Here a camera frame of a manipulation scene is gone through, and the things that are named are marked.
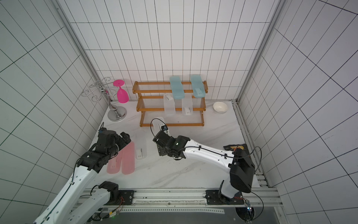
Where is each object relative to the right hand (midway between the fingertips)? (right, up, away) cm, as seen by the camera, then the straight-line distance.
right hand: (160, 148), depth 78 cm
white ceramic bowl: (+44, +24, +33) cm, 61 cm away
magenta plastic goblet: (-32, +33, +22) cm, 51 cm away
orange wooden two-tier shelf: (-8, +33, +28) cm, 44 cm away
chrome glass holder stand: (-50, +36, +20) cm, 64 cm away
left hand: (-22, +3, 0) cm, 22 cm away
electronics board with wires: (+45, -31, -8) cm, 55 cm away
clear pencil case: (-16, -3, +15) cm, 22 cm away
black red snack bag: (+45, -3, +12) cm, 47 cm away
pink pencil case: (-21, -13, +5) cm, 25 cm away
